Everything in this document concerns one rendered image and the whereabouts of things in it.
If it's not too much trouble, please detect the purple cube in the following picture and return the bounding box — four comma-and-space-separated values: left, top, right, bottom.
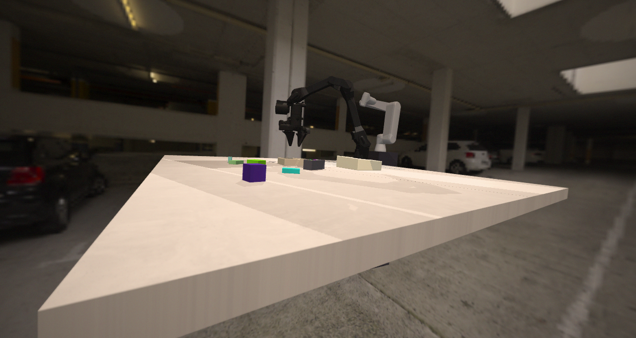
242, 164, 266, 182

